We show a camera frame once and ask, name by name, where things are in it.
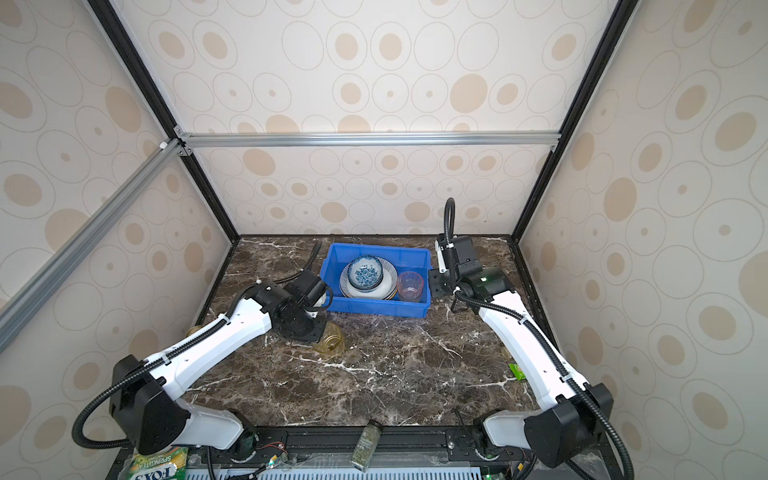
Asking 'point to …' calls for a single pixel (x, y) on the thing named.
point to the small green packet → (517, 371)
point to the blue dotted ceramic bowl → (365, 273)
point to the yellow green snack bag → (167, 464)
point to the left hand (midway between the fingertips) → (325, 333)
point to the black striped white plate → (384, 291)
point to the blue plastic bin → (404, 258)
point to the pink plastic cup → (410, 286)
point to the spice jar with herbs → (366, 445)
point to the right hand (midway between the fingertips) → (440, 276)
